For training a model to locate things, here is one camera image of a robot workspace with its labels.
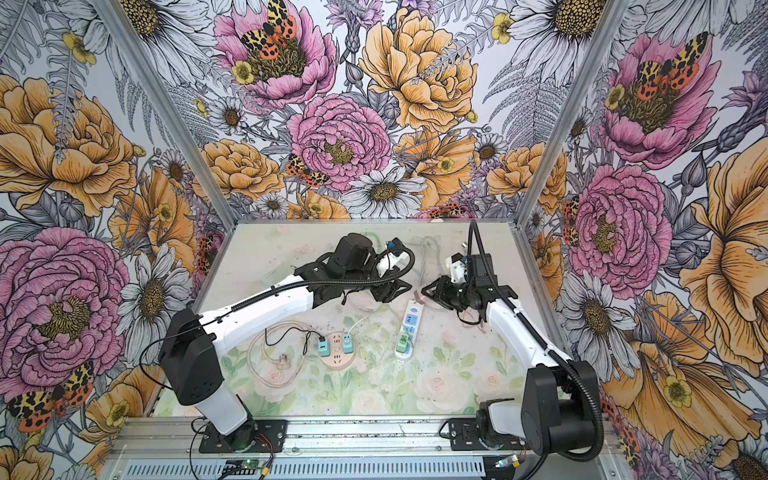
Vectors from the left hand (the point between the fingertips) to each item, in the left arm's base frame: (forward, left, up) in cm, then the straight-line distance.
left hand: (399, 284), depth 79 cm
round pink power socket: (-12, +17, -18) cm, 28 cm away
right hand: (-1, -7, -6) cm, 9 cm away
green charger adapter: (-10, -1, -11) cm, 15 cm away
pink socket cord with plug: (-13, +32, -18) cm, 39 cm away
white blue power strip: (0, -4, -18) cm, 18 cm away
